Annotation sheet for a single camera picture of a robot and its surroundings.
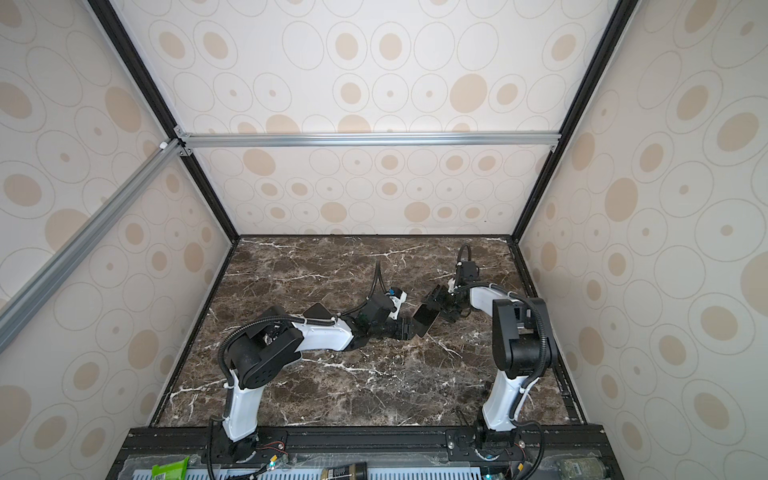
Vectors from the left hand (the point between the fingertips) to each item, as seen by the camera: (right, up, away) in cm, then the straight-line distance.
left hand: (425, 324), depth 88 cm
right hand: (+3, +5, +10) cm, 11 cm away
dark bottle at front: (-18, -29, -20) cm, 40 cm away
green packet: (-61, -30, -19) cm, 71 cm away
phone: (-35, +3, +11) cm, 36 cm away
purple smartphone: (+1, 0, +7) cm, 7 cm away
